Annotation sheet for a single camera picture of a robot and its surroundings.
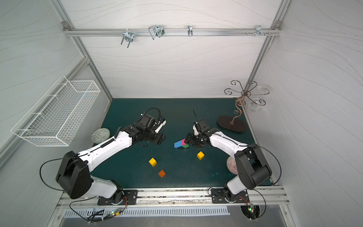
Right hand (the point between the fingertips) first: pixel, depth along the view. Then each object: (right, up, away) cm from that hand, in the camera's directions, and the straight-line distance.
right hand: (188, 141), depth 88 cm
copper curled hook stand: (+49, +28, +36) cm, 67 cm away
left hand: (-16, +4, -4) cm, 17 cm away
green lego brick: (-2, -4, +2) cm, 4 cm away
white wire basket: (-66, +15, -20) cm, 71 cm away
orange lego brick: (-15, -17, -8) cm, 24 cm away
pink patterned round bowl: (+26, -13, -5) cm, 29 cm away
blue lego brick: (-7, -2, +2) cm, 7 cm away
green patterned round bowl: (-61, +3, +7) cm, 61 cm away
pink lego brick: (-4, 0, 0) cm, 4 cm away
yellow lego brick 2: (-21, -11, -5) cm, 25 cm away
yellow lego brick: (+7, -8, -2) cm, 11 cm away
